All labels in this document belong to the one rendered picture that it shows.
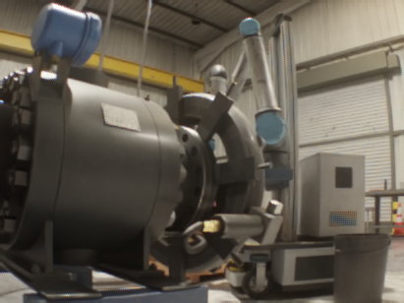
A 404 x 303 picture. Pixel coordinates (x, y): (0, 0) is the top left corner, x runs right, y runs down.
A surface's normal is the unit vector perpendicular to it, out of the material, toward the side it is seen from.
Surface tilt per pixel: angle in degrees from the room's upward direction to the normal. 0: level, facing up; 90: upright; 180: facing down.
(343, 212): 90
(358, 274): 93
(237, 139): 90
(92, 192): 108
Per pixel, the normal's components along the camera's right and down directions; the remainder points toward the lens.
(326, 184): 0.15, -0.15
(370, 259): -0.13, -0.11
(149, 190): 0.69, 0.16
